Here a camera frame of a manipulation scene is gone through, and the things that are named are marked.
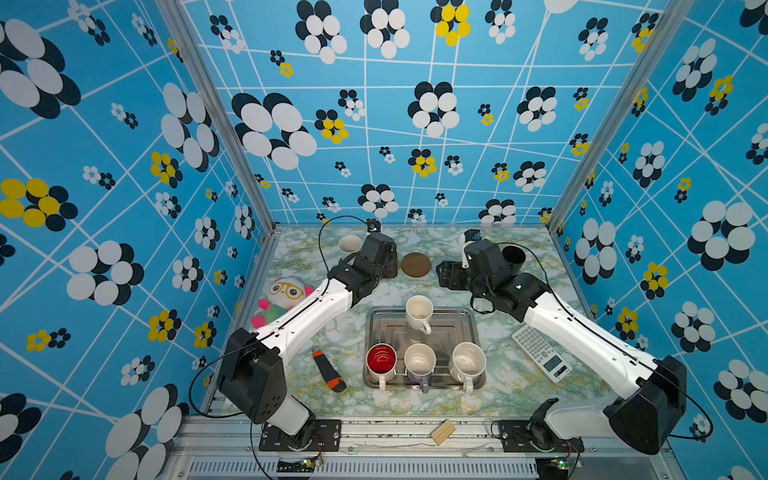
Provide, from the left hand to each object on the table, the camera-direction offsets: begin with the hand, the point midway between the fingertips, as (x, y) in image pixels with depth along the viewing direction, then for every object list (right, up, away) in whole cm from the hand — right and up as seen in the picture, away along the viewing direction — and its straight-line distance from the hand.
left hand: (389, 254), depth 84 cm
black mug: (+43, -1, +18) cm, 47 cm away
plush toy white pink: (-34, -13, +8) cm, 37 cm away
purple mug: (+9, -31, +1) cm, 32 cm away
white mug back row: (+9, -18, +9) cm, 22 cm away
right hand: (+17, -4, -5) cm, 18 cm away
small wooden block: (+14, -45, -10) cm, 48 cm away
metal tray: (+19, -23, +9) cm, 31 cm away
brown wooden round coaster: (+9, -4, +23) cm, 25 cm away
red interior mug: (-2, -31, 0) cm, 31 cm away
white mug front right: (+22, -31, +1) cm, 38 cm away
